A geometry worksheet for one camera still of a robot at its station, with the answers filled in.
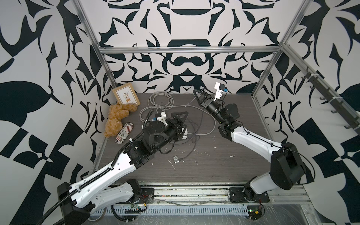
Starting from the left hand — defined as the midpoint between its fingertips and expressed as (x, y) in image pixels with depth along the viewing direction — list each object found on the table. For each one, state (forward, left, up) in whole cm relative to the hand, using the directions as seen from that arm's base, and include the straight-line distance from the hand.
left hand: (187, 115), depth 62 cm
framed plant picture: (+39, +42, -25) cm, 63 cm away
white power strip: (+11, -1, -35) cm, 37 cm away
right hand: (+10, -3, +5) cm, 12 cm away
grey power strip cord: (+44, +16, -37) cm, 60 cm away
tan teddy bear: (+26, +46, -29) cm, 60 cm away
